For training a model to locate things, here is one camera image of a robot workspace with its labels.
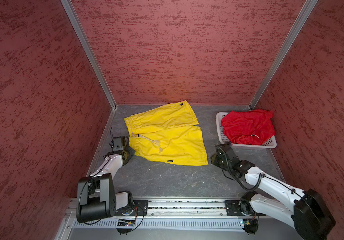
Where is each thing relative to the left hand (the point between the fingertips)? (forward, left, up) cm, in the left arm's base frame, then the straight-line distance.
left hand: (132, 154), depth 91 cm
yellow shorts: (+16, -23, 0) cm, 28 cm away
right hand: (-5, -49, +2) cm, 49 cm away
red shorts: (+20, -78, +5) cm, 80 cm away
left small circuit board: (-34, -2, -5) cm, 35 cm away
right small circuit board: (-35, -65, -3) cm, 74 cm away
